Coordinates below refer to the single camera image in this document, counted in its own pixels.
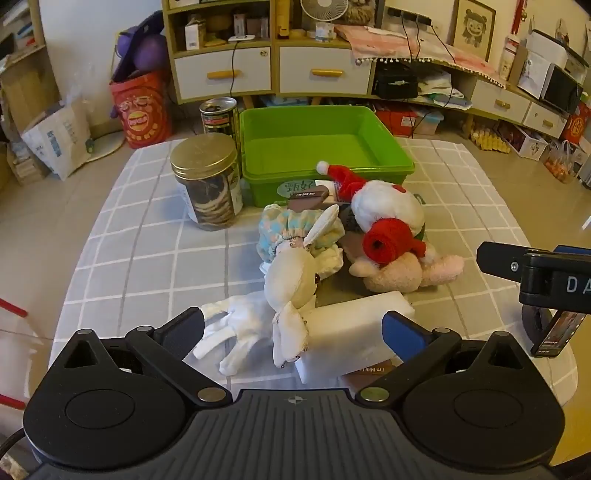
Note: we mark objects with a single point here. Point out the tin can with pull tab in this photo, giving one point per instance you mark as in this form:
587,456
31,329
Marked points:
219,120

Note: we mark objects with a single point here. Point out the red printed bucket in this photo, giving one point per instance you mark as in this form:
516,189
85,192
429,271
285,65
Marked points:
141,115

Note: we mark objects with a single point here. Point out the purple plush toy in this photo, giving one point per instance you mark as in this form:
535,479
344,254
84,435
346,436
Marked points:
147,50

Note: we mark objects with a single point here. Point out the white storage box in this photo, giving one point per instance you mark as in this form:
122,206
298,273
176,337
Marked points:
547,46

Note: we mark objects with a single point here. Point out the yellow bowl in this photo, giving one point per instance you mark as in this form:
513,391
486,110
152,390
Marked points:
217,23

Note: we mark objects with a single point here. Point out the bag of orange fruit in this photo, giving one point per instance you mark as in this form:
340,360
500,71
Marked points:
561,168

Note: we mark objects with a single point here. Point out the white plush with santa hat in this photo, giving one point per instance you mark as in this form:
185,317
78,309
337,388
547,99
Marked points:
388,203

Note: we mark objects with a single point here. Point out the pink bear plush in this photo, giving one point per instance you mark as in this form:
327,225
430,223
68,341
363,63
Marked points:
397,277

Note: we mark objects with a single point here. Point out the red printed box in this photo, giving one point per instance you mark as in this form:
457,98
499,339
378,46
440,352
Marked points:
577,124

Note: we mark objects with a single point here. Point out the clear box with blue lid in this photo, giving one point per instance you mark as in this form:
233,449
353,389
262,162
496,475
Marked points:
429,123

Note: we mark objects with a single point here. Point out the red metal bar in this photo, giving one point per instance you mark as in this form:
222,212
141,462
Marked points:
14,308
11,401

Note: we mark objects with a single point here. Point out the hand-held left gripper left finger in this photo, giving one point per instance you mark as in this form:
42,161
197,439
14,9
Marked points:
182,332

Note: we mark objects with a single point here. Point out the white foam block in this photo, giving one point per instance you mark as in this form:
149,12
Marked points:
341,332

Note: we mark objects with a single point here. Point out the yellow bottle pack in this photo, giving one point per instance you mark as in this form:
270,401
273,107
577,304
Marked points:
489,141

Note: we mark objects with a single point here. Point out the white rabbit plush doll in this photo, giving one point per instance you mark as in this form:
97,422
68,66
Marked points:
291,277

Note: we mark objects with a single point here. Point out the white carton box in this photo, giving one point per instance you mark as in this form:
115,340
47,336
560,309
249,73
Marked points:
194,36

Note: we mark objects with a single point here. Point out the black box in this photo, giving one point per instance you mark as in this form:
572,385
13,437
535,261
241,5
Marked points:
395,85

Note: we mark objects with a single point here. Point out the framed cartoon girl picture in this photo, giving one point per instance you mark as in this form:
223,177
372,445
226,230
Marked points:
473,30

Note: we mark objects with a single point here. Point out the glass jar with gold lid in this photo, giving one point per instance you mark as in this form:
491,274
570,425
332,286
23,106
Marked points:
207,194

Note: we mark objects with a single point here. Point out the framed cat picture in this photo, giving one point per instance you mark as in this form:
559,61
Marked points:
362,11

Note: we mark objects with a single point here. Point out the black power strip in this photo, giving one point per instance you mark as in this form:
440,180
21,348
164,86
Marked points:
411,17

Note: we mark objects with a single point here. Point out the pink cloth with pompoms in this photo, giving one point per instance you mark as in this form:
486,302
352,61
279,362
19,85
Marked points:
369,41

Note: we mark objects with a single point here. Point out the white and green cloth pile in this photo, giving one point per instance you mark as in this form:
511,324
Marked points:
443,90

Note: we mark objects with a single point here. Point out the white printed box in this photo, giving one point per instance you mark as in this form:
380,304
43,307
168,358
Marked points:
531,145

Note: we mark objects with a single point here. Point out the round white floor mat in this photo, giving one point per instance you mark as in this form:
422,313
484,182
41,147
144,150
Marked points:
108,147

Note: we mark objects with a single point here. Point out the white round container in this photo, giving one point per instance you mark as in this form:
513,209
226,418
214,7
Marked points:
325,30

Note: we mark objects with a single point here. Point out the red hanging ornament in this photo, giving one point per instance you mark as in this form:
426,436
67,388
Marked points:
521,14

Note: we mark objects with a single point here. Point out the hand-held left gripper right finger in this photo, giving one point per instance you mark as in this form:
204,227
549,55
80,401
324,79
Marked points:
406,337

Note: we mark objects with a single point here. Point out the white bottle with red cap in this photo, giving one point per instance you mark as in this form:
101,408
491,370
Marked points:
510,60

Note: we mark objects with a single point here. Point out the grey checked tablecloth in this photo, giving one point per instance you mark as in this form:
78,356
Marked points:
138,258

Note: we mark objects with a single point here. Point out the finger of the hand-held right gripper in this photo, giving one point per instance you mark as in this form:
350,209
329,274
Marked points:
572,249
498,258

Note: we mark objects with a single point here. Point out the red storage box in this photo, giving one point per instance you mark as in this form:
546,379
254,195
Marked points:
397,121

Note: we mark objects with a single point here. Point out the wooden cabinet with white drawers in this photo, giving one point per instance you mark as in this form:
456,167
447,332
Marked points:
295,87

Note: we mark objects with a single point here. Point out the white charger device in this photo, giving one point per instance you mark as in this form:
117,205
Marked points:
242,38

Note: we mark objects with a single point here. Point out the stack of cardboard boxes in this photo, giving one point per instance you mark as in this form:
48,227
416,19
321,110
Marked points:
27,83

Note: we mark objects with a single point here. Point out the white desk fan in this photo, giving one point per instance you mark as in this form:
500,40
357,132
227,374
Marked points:
323,7

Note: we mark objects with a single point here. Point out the low wooden drawer cabinet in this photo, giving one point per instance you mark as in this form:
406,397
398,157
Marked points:
498,99

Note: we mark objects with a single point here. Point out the black appliance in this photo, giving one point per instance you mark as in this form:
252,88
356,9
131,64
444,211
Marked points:
561,90

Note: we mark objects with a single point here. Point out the green plastic bin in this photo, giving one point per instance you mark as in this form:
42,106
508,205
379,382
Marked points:
300,138

